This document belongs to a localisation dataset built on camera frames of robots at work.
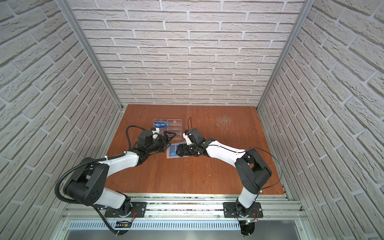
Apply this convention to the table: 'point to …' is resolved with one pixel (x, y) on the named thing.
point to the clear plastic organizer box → (169, 125)
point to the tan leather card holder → (167, 150)
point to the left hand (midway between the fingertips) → (177, 136)
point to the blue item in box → (161, 124)
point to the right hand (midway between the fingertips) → (184, 151)
